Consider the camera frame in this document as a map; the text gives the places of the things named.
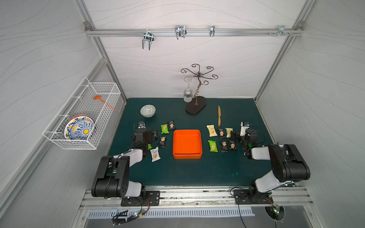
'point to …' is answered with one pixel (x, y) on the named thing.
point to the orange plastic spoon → (99, 97)
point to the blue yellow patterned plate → (81, 127)
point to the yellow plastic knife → (219, 109)
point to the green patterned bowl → (148, 110)
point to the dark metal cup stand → (197, 103)
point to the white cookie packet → (155, 154)
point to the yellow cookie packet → (212, 131)
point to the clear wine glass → (188, 94)
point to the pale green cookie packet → (228, 130)
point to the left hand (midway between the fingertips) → (144, 133)
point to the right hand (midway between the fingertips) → (240, 131)
